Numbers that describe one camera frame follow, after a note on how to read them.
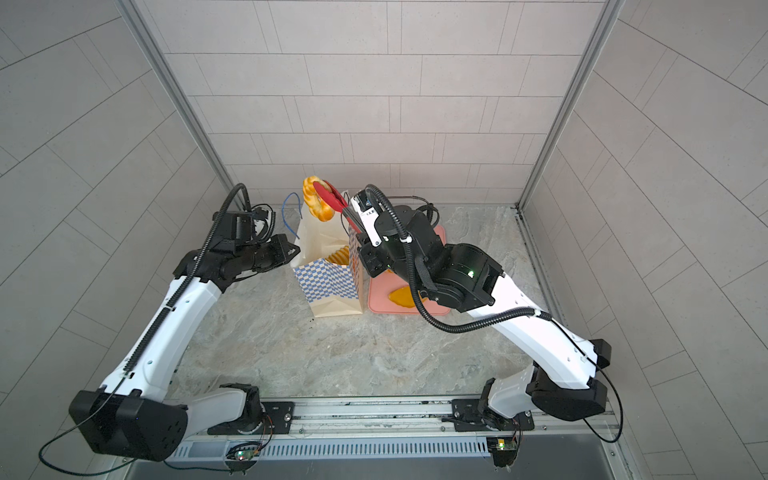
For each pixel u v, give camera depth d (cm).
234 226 55
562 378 38
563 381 38
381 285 93
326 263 72
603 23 72
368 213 45
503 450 68
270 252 64
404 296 87
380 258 48
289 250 66
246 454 64
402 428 71
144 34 74
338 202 58
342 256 97
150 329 41
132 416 36
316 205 65
